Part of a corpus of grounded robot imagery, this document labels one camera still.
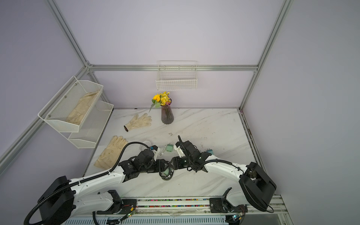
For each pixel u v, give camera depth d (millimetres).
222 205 658
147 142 981
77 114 764
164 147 961
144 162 636
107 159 907
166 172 797
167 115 1044
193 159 637
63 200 407
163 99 928
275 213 750
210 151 947
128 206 733
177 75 951
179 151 759
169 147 959
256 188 422
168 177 820
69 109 781
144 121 1114
